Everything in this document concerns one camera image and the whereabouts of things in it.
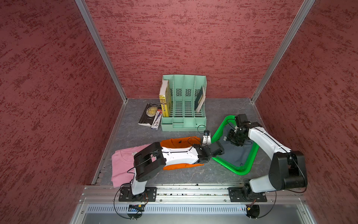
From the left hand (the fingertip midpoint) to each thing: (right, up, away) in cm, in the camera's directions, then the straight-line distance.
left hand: (210, 149), depth 84 cm
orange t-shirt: (-16, +2, +8) cm, 18 cm away
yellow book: (-28, +33, +3) cm, 44 cm away
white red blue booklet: (-36, +15, +16) cm, 43 cm away
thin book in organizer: (-3, +32, +19) cm, 37 cm away
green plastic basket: (+19, -8, -9) cm, 23 cm away
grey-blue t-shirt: (+18, -5, 0) cm, 18 cm away
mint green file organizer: (-16, +41, +23) cm, 49 cm away
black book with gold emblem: (-44, +21, +24) cm, 55 cm away
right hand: (+12, +4, +3) cm, 13 cm away
